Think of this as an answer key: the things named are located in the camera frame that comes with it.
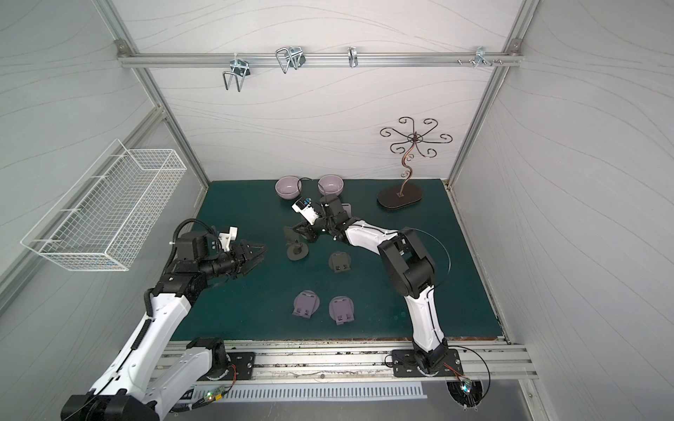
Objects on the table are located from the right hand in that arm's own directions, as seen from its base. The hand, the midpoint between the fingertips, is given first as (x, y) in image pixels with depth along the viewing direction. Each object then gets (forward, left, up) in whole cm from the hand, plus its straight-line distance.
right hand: (294, 226), depth 91 cm
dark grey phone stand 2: (-7, -16, -12) cm, 21 cm away
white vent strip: (-46, -12, -12) cm, 50 cm away
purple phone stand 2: (-24, -18, -13) cm, 33 cm away
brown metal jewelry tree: (+26, -38, -12) cm, 47 cm away
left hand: (-16, +4, +9) cm, 19 cm away
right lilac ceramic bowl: (+30, -10, -8) cm, 32 cm away
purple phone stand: (-23, -6, -11) cm, 26 cm away
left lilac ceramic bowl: (+27, +9, -8) cm, 29 cm away
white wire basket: (-14, +45, +21) cm, 52 cm away
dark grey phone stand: (-3, +1, -11) cm, 12 cm away
